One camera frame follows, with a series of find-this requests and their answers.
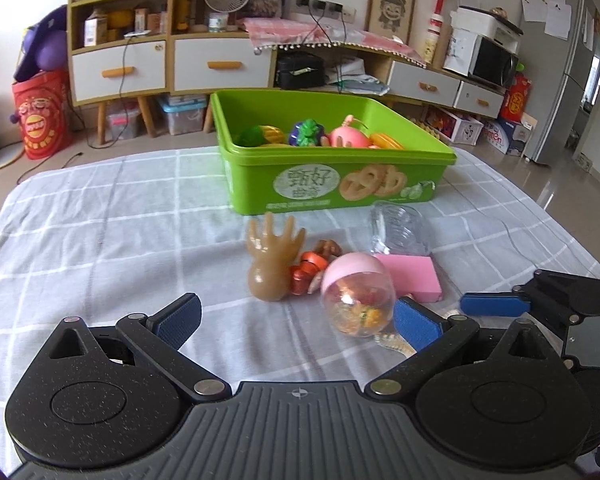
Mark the beige starfish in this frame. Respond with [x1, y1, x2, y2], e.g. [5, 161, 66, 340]
[374, 333, 416, 359]

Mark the pink clear capsule ball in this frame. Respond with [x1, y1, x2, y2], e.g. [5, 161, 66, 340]
[321, 252, 396, 338]

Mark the clear plastic lens case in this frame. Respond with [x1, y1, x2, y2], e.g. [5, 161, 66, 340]
[370, 202, 430, 257]

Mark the pink toy with strap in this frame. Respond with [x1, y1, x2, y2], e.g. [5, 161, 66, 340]
[328, 115, 372, 148]

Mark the yellow toy cup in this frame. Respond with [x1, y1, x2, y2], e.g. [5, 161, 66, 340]
[233, 125, 288, 148]

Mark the pink sticky note block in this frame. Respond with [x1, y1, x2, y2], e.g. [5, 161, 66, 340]
[375, 255, 443, 304]

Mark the tan rubber hand toy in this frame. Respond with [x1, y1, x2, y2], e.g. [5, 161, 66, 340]
[247, 212, 306, 302]

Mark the small brown figure toy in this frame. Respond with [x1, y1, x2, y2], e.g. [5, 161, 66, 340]
[290, 240, 342, 296]

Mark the grey checked cloth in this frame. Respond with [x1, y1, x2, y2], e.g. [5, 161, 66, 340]
[0, 148, 600, 471]

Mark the green plastic cookie box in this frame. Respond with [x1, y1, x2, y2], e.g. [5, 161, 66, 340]
[211, 89, 456, 214]

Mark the white patterned box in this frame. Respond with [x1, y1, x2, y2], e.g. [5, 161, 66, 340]
[425, 106, 483, 146]

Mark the yellow egg tray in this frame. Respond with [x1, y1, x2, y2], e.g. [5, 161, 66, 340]
[410, 118, 439, 138]

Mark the clear storage bin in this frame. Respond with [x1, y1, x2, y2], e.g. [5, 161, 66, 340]
[158, 94, 208, 136]

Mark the red printed bag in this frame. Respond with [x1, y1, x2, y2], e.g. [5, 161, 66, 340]
[12, 68, 71, 160]

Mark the low curved tv cabinet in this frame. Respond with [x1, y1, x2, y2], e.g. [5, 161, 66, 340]
[277, 44, 505, 118]

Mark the silver refrigerator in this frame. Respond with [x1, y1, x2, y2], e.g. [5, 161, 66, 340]
[519, 0, 600, 166]

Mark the black bag on shelf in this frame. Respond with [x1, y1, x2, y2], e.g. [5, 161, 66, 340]
[274, 51, 326, 90]

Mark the wooden cabinet with drawers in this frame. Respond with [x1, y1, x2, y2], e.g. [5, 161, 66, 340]
[67, 0, 276, 148]

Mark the pink table runner cloth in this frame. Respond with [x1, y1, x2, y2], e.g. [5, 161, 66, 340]
[242, 18, 427, 67]

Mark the purple plush toy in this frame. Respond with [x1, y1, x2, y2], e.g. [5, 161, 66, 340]
[14, 4, 68, 82]

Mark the framed cartoon girl picture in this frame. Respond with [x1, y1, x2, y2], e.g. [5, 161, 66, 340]
[365, 0, 416, 44]

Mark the black power cable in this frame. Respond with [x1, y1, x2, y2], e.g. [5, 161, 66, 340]
[14, 152, 84, 187]

